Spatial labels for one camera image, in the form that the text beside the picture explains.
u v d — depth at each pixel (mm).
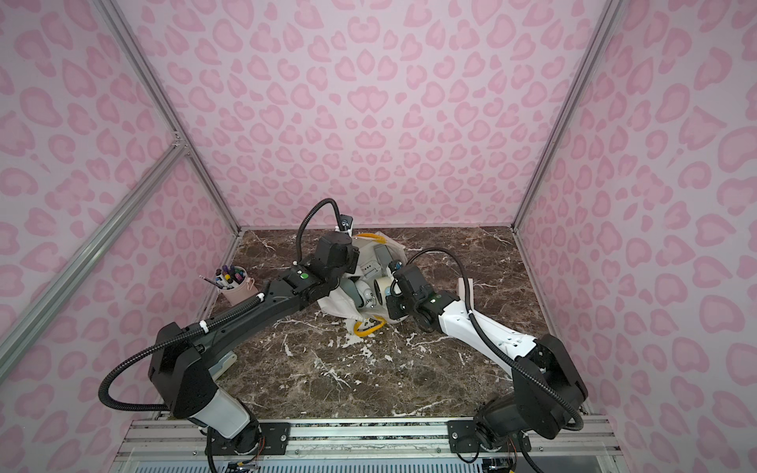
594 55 750
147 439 751
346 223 675
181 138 906
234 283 888
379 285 875
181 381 420
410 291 652
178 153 885
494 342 458
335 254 602
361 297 923
